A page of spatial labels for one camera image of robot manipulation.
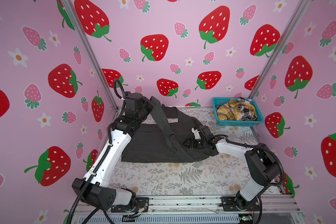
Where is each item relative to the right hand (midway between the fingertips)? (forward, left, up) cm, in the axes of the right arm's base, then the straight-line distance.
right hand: (186, 143), depth 91 cm
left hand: (+5, +19, +33) cm, 38 cm away
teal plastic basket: (+42, -24, +2) cm, 49 cm away
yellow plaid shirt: (+32, -33, +3) cm, 46 cm away
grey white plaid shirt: (+27, -43, +5) cm, 51 cm away
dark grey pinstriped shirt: (-1, +17, +6) cm, 18 cm away
